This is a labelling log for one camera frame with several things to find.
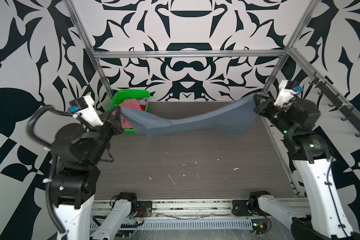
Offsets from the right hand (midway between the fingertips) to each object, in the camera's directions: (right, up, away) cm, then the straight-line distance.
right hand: (257, 93), depth 57 cm
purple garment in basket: (-55, +2, +48) cm, 73 cm away
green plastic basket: (-74, +7, +56) cm, 93 cm away
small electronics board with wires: (+8, -60, +14) cm, 62 cm away
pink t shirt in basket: (-63, 0, +45) cm, 77 cm away
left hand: (-49, -5, -8) cm, 50 cm away
